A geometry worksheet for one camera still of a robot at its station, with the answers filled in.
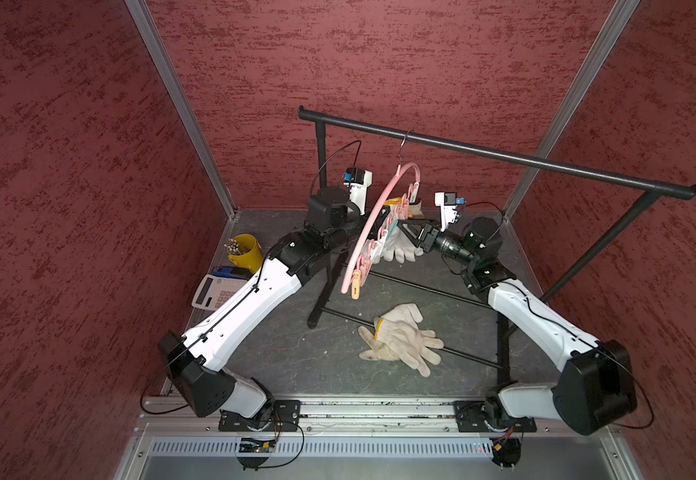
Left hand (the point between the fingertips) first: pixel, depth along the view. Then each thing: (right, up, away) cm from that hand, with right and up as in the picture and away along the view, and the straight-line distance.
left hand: (387, 215), depth 66 cm
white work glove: (+6, -9, +19) cm, 22 cm away
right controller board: (+29, -57, +4) cm, 64 cm away
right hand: (+4, -3, +6) cm, 8 cm away
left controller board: (-32, -56, +5) cm, 65 cm away
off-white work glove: (+5, -32, +20) cm, 38 cm away
